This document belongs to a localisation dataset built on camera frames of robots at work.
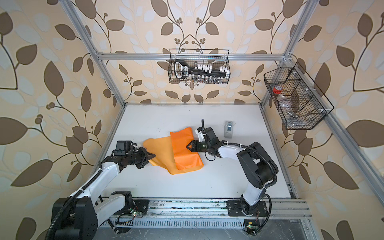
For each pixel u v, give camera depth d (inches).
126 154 26.6
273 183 18.0
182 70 33.3
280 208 30.2
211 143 28.8
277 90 34.8
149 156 30.9
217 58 35.8
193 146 32.3
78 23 30.5
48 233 14.1
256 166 18.5
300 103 29.0
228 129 40.1
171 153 36.7
